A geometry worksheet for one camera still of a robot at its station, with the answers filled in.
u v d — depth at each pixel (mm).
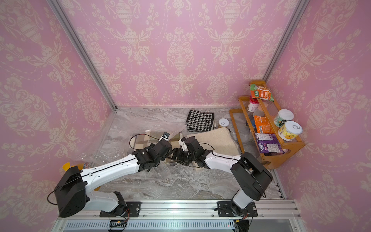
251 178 446
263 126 862
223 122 1044
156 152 614
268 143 793
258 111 895
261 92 839
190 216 1283
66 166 634
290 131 647
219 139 952
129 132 1058
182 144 812
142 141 929
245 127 1062
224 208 736
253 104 907
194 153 682
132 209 742
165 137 717
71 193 408
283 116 699
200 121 1062
